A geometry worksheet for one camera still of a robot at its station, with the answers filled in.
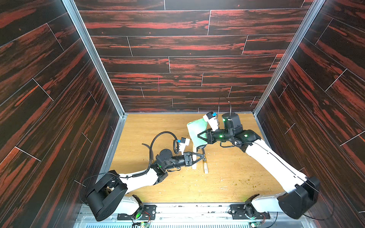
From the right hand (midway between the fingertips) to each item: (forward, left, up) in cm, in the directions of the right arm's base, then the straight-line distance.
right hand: (200, 133), depth 75 cm
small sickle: (-17, +23, -1) cm, 29 cm away
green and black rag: (-1, +3, +6) cm, 7 cm away
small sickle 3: (-6, -5, -25) cm, 26 cm away
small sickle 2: (-13, +3, -2) cm, 14 cm away
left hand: (-14, -1, -2) cm, 15 cm away
